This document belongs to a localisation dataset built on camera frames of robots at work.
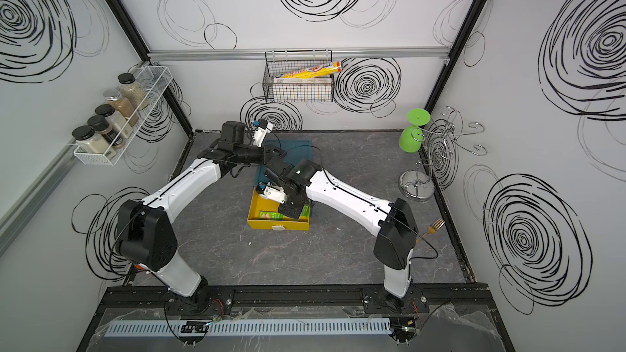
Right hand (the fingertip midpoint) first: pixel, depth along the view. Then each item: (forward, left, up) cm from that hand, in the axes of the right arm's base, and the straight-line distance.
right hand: (292, 206), depth 77 cm
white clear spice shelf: (+42, +56, +19) cm, 72 cm away
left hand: (+16, +4, +7) cm, 18 cm away
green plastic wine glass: (+27, -42, +5) cm, 50 cm away
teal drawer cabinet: (+9, -2, +17) cm, 19 cm away
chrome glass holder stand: (+19, -49, +15) cm, 54 cm away
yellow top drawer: (+1, +10, 0) cm, 10 cm away
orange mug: (-23, +29, +17) cm, 41 cm away
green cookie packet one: (-4, +6, 0) cm, 7 cm away
